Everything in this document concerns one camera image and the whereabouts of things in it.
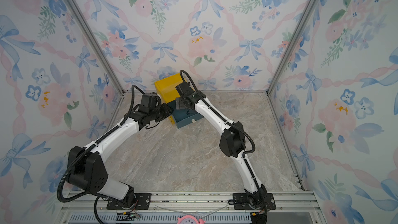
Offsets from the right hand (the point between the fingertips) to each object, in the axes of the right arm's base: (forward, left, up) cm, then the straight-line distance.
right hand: (187, 102), depth 93 cm
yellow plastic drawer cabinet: (+2, +11, +7) cm, 13 cm away
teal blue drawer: (-13, 0, +2) cm, 13 cm away
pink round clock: (-56, -4, -14) cm, 58 cm away
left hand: (-8, +6, +4) cm, 11 cm away
